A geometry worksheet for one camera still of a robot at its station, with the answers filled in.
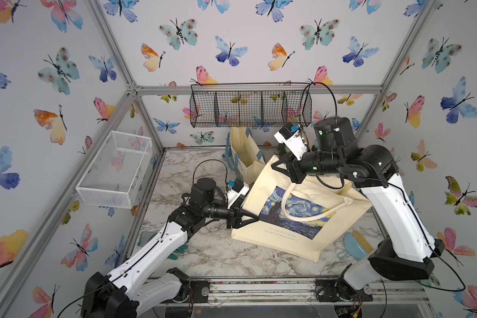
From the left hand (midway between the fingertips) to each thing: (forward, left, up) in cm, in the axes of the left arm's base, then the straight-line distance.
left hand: (257, 215), depth 66 cm
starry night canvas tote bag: (0, -12, 0) cm, 12 cm away
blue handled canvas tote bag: (+47, +4, -20) cm, 51 cm away
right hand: (+8, -6, +18) cm, 20 cm away
